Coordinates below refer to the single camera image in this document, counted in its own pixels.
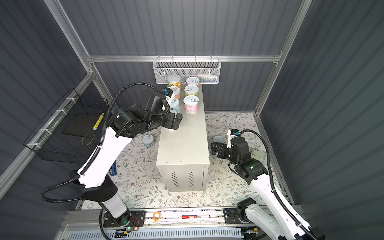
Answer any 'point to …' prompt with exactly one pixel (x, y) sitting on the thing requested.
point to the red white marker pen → (195, 216)
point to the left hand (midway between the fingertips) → (173, 113)
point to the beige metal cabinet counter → (182, 157)
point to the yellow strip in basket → (98, 122)
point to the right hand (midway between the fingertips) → (220, 146)
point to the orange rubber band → (154, 215)
